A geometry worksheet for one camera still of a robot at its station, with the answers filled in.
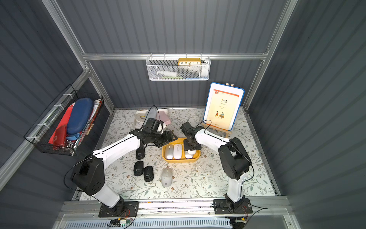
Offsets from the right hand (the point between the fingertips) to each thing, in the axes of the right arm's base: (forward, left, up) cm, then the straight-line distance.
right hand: (193, 146), depth 93 cm
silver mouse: (-5, +3, -3) cm, 7 cm away
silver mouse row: (-2, +16, -3) cm, 16 cm away
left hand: (-2, +11, +9) cm, 15 cm away
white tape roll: (+24, +41, 0) cm, 48 cm away
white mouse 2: (-5, +1, +1) cm, 5 cm away
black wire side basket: (-13, +68, +32) cm, 76 cm away
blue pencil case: (+3, +59, +29) cm, 66 cm away
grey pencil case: (+27, +30, +2) cm, 41 cm away
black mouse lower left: (-15, +33, -1) cm, 36 cm away
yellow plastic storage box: (-8, -2, 0) cm, 9 cm away
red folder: (-11, +63, +28) cm, 70 cm away
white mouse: (-2, +10, -2) cm, 11 cm away
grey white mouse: (-20, +15, -1) cm, 25 cm away
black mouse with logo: (-17, +27, -3) cm, 32 cm away
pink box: (+29, +23, -2) cm, 37 cm away
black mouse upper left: (-5, +34, -1) cm, 35 cm away
